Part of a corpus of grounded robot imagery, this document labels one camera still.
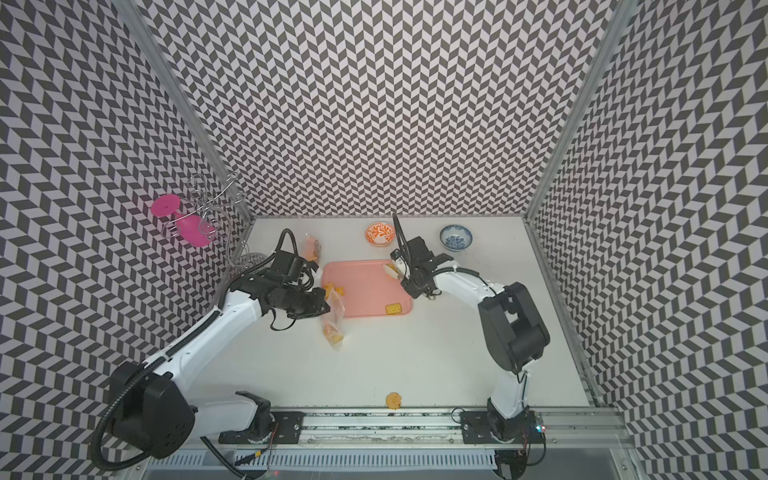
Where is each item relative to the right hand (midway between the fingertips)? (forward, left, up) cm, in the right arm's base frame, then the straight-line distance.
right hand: (416, 285), depth 93 cm
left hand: (-13, +25, +7) cm, 29 cm away
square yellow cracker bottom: (-6, +7, -5) cm, 10 cm away
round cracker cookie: (-32, +7, -5) cm, 33 cm away
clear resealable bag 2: (-14, +24, +4) cm, 27 cm away
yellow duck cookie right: (-16, +24, +1) cm, 29 cm away
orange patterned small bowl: (+24, +13, -3) cm, 27 cm away
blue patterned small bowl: (+21, -16, -2) cm, 27 cm away
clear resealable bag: (+16, +37, 0) cm, 40 cm away
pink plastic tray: (+3, +16, -6) cm, 18 cm away
